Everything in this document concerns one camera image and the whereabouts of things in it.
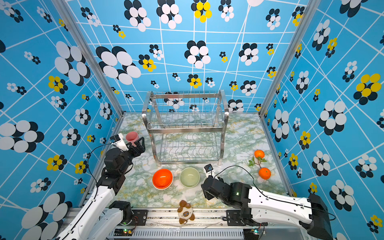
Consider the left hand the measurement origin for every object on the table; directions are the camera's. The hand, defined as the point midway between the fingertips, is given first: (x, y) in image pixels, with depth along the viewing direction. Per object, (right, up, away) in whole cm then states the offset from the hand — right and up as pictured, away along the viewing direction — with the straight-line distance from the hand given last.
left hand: (139, 139), depth 78 cm
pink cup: (-12, 0, +19) cm, 22 cm away
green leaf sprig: (+65, -16, +13) cm, 68 cm away
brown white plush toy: (+25, -36, -5) cm, 44 cm away
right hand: (+36, -23, -3) cm, 42 cm away
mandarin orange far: (+69, -10, +13) cm, 71 cm away
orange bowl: (+11, -23, +5) cm, 26 cm away
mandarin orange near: (+70, -20, +6) cm, 73 cm away
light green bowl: (+26, -23, +7) cm, 36 cm away
